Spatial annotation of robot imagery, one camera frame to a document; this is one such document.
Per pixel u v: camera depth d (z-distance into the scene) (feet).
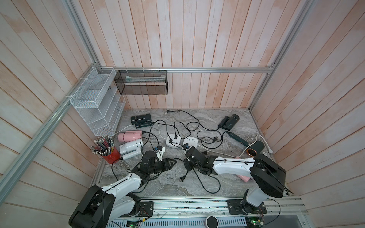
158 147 2.62
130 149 3.04
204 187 2.67
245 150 3.04
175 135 3.19
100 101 2.37
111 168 2.76
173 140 3.21
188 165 2.52
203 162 2.17
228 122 3.50
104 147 2.74
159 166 2.42
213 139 3.31
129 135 3.19
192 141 3.21
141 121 3.55
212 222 2.16
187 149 2.49
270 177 1.52
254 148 2.98
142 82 3.39
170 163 2.46
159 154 2.40
